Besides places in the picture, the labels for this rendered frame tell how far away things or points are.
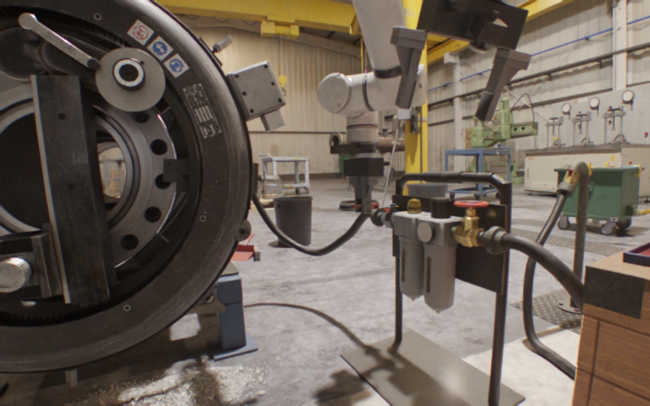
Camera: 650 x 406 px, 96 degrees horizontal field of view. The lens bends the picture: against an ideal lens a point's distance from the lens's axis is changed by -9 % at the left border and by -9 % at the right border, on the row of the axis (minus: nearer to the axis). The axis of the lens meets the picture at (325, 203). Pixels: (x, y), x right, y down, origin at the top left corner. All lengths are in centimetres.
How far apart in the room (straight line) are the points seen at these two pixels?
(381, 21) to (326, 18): 1257
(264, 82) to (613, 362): 73
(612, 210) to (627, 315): 283
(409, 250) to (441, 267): 11
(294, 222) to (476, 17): 208
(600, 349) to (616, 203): 281
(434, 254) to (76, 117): 77
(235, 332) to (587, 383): 92
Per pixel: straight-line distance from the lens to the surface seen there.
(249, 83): 74
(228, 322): 112
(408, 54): 47
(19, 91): 84
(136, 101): 66
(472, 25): 47
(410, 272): 89
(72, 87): 67
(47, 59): 71
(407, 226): 86
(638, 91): 663
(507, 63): 53
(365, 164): 84
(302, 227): 242
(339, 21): 1337
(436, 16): 46
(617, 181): 326
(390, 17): 65
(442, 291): 84
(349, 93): 73
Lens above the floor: 59
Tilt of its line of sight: 6 degrees down
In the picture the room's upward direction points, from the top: 2 degrees counter-clockwise
